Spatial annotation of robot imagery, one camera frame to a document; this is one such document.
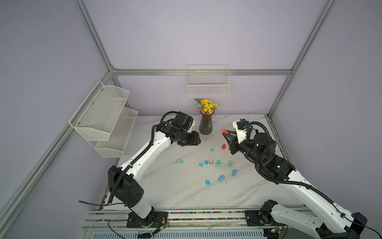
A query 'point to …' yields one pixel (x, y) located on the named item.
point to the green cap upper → (212, 149)
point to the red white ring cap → (211, 162)
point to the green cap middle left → (201, 164)
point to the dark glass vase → (205, 126)
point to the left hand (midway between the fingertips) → (195, 143)
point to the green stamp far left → (180, 161)
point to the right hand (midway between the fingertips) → (226, 134)
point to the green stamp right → (230, 163)
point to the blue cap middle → (206, 162)
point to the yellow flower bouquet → (206, 107)
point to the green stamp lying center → (219, 164)
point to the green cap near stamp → (218, 161)
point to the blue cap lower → (207, 182)
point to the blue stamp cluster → (221, 178)
